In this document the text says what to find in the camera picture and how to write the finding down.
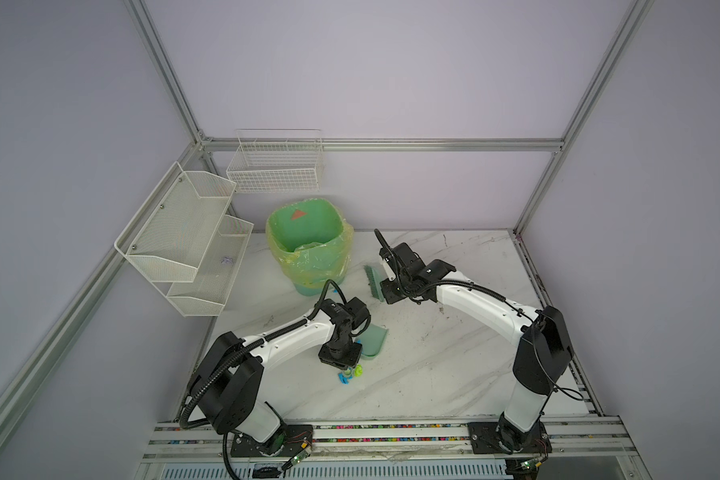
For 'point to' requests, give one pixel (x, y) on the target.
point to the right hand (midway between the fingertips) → (385, 287)
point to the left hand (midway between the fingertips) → (344, 369)
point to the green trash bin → (312, 241)
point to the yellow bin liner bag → (310, 240)
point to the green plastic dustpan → (372, 340)
